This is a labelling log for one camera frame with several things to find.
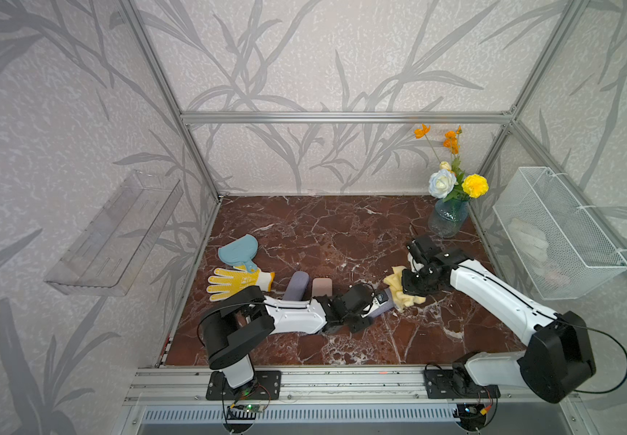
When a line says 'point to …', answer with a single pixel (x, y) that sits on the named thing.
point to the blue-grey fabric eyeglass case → (297, 286)
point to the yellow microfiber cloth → (400, 297)
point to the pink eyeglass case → (322, 286)
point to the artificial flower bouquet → (449, 183)
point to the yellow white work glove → (229, 281)
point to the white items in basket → (531, 245)
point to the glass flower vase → (448, 217)
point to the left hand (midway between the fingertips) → (367, 311)
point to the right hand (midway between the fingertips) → (399, 289)
